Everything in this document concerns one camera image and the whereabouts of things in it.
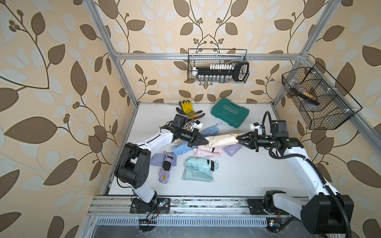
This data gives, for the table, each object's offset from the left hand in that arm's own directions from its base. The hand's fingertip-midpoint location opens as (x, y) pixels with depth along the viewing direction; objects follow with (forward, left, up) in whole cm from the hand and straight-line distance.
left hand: (205, 141), depth 76 cm
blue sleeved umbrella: (+5, +13, -17) cm, 22 cm away
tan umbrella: (+2, -16, +3) cm, 17 cm away
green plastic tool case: (+33, -21, -15) cm, 42 cm away
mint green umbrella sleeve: (-11, +5, -19) cm, 23 cm away
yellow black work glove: (+40, +13, -18) cm, 46 cm away
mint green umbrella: (-6, 0, -16) cm, 17 cm away
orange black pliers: (+33, +3, -19) cm, 38 cm away
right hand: (0, -16, +3) cm, 16 cm away
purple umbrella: (-5, +21, -18) cm, 28 cm away
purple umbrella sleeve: (-2, +28, -19) cm, 34 cm away
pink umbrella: (+4, -7, -17) cm, 19 cm away
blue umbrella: (+18, -5, -16) cm, 25 cm away
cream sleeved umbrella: (+1, -8, 0) cm, 8 cm away
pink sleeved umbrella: (+1, +2, -16) cm, 16 cm away
